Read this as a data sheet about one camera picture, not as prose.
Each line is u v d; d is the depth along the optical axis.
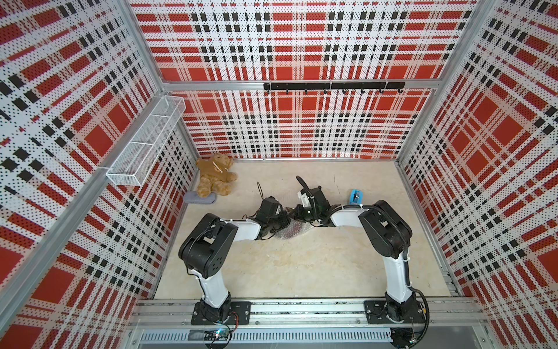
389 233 0.54
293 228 0.93
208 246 0.49
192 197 1.01
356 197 1.01
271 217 0.78
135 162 0.70
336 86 0.91
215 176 1.05
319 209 0.80
